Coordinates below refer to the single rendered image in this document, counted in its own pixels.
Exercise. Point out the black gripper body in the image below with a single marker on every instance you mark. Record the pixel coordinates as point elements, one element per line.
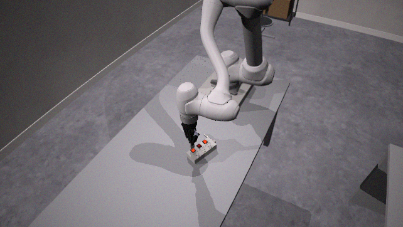
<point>192,127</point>

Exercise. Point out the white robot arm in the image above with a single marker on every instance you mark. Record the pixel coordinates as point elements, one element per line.
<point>253,70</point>

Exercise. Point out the white power strip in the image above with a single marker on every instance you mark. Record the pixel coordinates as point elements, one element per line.
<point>201,150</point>

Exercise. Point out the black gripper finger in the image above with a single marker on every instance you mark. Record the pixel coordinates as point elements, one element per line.
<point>193,138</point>
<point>186,132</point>

